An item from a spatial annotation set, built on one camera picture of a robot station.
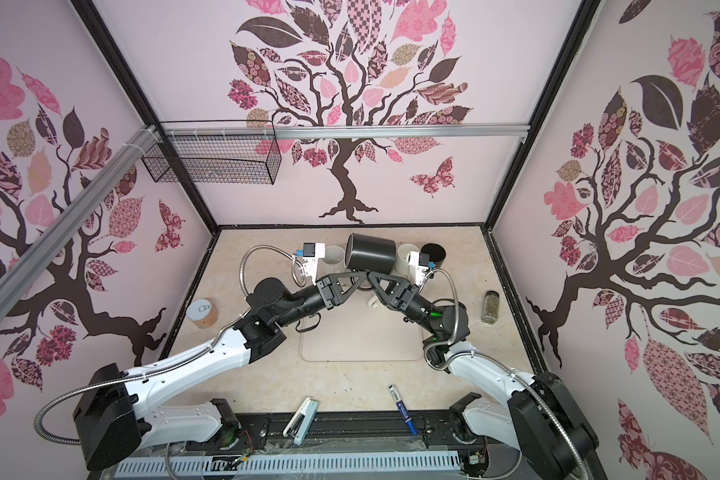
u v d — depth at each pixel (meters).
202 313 0.90
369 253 0.63
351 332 0.89
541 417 0.41
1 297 0.50
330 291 0.56
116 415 0.38
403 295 0.59
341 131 0.93
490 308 0.93
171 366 0.45
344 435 0.74
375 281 0.62
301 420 0.74
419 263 0.64
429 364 0.61
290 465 0.70
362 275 0.61
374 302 0.92
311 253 0.60
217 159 1.22
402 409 0.76
